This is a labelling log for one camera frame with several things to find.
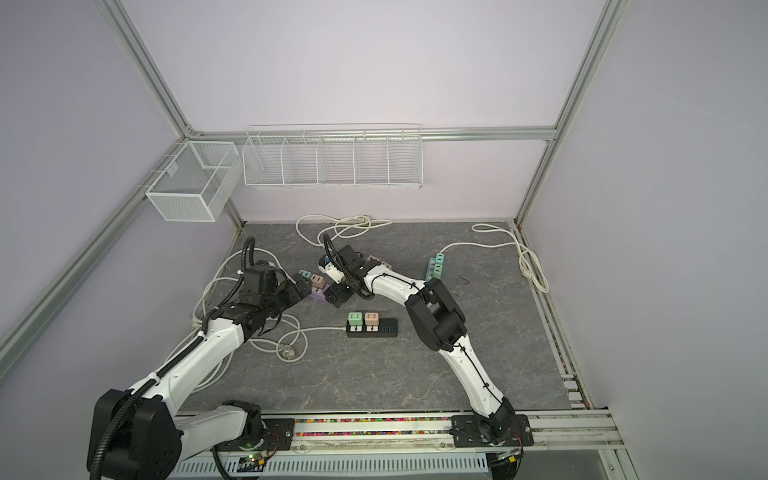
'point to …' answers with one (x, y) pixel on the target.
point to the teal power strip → (434, 267)
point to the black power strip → (388, 328)
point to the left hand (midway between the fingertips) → (302, 291)
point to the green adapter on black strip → (355, 318)
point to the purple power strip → (320, 295)
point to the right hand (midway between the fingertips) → (337, 290)
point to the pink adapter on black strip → (371, 320)
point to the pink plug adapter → (318, 281)
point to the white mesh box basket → (196, 182)
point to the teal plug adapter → (305, 273)
